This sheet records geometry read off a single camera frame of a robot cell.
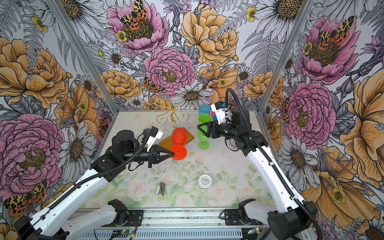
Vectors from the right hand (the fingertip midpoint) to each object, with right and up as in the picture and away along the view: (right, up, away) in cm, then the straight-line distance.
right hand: (202, 131), depth 68 cm
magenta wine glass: (+9, +10, +36) cm, 38 cm away
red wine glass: (-11, -3, +3) cm, 12 cm away
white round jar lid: (+2, -27, +11) cm, 29 cm away
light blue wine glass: (+3, +13, +36) cm, 38 cm away
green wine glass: (+2, +7, +33) cm, 34 cm away
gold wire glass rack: (-15, +10, +11) cm, 21 cm away
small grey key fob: (-22, -31, +13) cm, 40 cm away
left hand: (-13, -11, -5) cm, 18 cm away
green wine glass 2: (+2, -10, +33) cm, 34 cm away
